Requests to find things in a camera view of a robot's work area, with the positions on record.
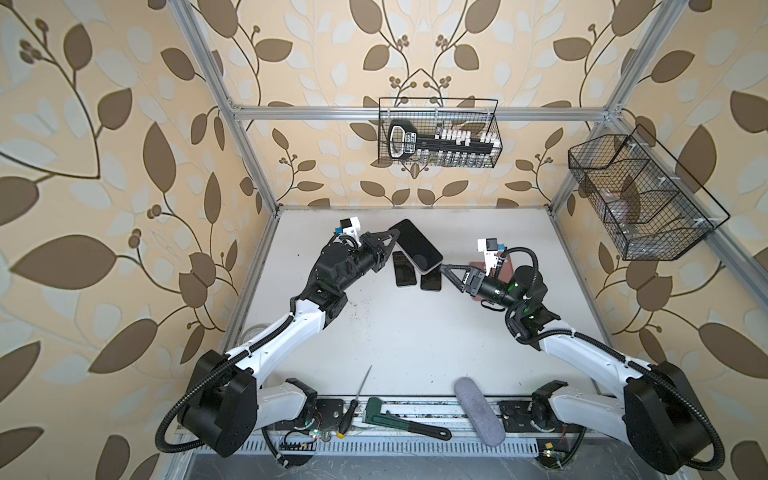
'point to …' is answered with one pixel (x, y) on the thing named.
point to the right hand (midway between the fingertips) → (444, 272)
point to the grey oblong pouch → (480, 414)
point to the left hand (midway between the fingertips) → (404, 231)
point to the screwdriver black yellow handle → (350, 412)
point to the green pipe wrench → (373, 415)
